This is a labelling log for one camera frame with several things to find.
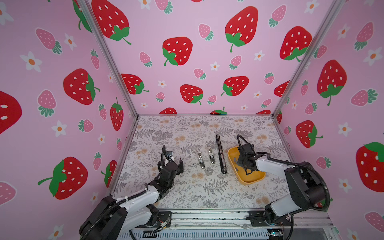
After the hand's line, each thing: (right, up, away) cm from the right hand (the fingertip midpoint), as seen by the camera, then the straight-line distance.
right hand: (242, 161), depth 95 cm
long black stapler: (-13, +3, +2) cm, 14 cm away
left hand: (-43, +3, -8) cm, 44 cm away
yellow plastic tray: (+6, -8, -5) cm, 12 cm away
